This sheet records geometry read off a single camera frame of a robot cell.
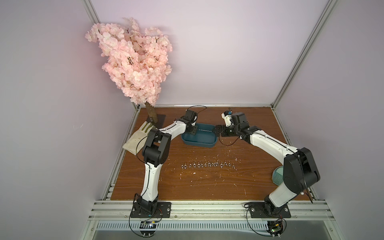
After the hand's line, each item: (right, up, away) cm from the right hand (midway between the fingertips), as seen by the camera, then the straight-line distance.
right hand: (218, 126), depth 88 cm
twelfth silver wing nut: (+4, -22, +1) cm, 23 cm away
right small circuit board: (+25, -48, -18) cm, 57 cm away
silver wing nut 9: (+2, -23, 0) cm, 23 cm away
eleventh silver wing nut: (-22, -24, 0) cm, 33 cm away
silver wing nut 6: (-6, -23, 0) cm, 24 cm away
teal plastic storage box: (-7, -9, +18) cm, 21 cm away
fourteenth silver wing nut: (+9, -24, 0) cm, 25 cm away
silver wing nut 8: (-1, -23, 0) cm, 23 cm away
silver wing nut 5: (-8, -23, 0) cm, 25 cm away
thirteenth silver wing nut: (+6, -23, 0) cm, 24 cm away
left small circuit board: (-37, -50, -16) cm, 64 cm away
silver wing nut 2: (-15, -24, 0) cm, 28 cm away
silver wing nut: (-17, -24, -1) cm, 29 cm away
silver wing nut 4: (-10, -24, 0) cm, 26 cm away
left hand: (-15, -2, +16) cm, 22 cm away
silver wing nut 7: (-3, -23, 0) cm, 23 cm away
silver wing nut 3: (-12, -24, 0) cm, 26 cm away
